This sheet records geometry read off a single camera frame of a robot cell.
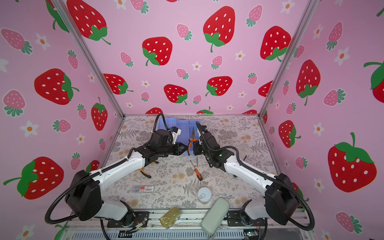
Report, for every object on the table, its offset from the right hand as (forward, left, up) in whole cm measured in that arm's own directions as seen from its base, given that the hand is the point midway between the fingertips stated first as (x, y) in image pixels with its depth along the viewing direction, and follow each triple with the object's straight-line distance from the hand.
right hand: (193, 141), depth 81 cm
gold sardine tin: (-35, +7, -16) cm, 39 cm away
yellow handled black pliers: (-15, +28, -18) cm, 37 cm away
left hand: (-4, +3, -1) cm, 4 cm away
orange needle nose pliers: (0, +2, +1) cm, 2 cm away
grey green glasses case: (-31, -15, -19) cm, 40 cm away
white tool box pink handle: (+18, +8, -10) cm, 22 cm away
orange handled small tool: (-10, -3, -19) cm, 22 cm away
